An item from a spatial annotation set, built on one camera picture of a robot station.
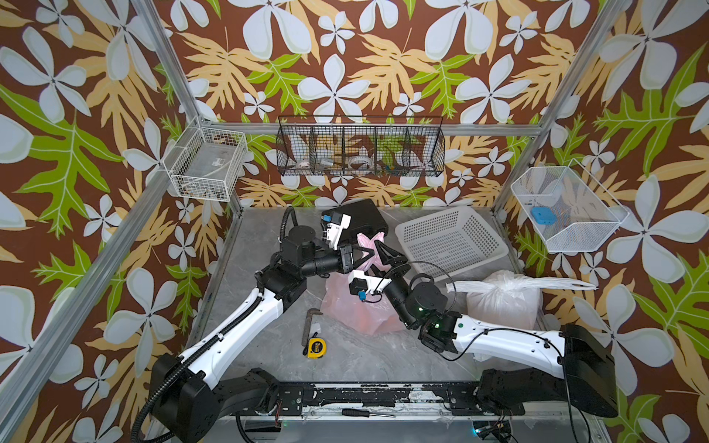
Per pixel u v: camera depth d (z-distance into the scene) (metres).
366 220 1.10
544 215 0.83
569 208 0.82
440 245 1.08
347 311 0.77
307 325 0.88
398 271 0.61
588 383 0.40
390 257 0.61
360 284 0.56
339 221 0.64
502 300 0.78
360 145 0.97
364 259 0.66
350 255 0.61
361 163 0.99
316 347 0.82
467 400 0.75
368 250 0.66
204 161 0.86
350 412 0.73
